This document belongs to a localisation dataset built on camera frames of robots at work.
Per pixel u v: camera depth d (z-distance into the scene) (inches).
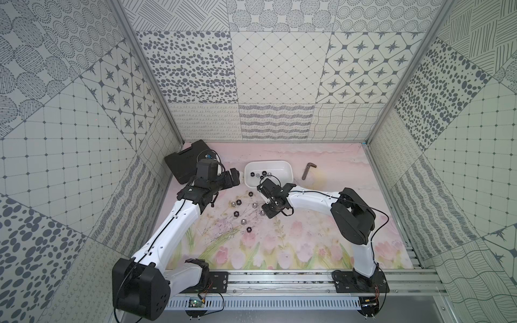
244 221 35.3
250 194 38.6
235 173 29.9
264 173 41.9
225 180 28.3
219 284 28.9
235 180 29.0
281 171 41.9
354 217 19.9
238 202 37.6
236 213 36.3
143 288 15.0
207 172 23.3
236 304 27.6
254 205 37.3
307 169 42.4
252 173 41.5
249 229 34.5
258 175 41.0
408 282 29.9
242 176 39.0
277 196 27.4
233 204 37.3
